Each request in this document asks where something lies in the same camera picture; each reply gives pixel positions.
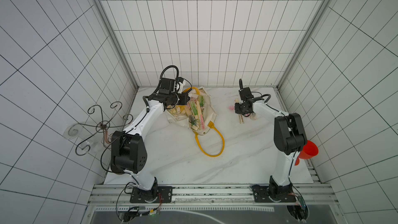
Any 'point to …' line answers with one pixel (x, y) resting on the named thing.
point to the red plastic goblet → (309, 150)
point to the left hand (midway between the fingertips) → (188, 100)
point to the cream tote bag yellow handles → (198, 114)
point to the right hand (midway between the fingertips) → (241, 106)
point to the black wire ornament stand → (101, 126)
